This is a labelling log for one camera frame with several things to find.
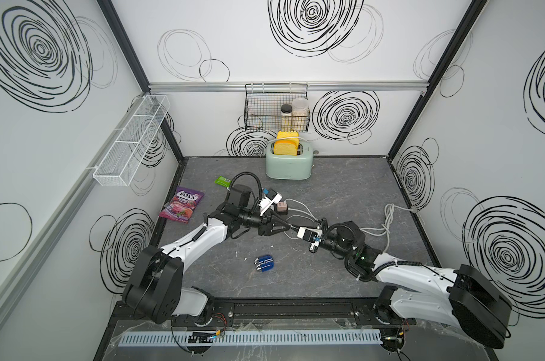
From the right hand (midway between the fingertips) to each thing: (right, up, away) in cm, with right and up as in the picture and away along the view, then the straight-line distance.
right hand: (295, 224), depth 73 cm
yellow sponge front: (-2, +29, +23) cm, 37 cm away
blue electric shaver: (-11, -16, +9) cm, 21 cm away
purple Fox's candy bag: (-48, +3, +25) cm, 55 cm away
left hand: (-3, -1, +1) cm, 4 cm away
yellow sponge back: (-3, +35, +28) cm, 45 cm away
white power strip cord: (+42, +1, +22) cm, 48 cm away
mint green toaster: (+4, +20, +30) cm, 36 cm away
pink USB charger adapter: (-4, +3, +20) cm, 21 cm away
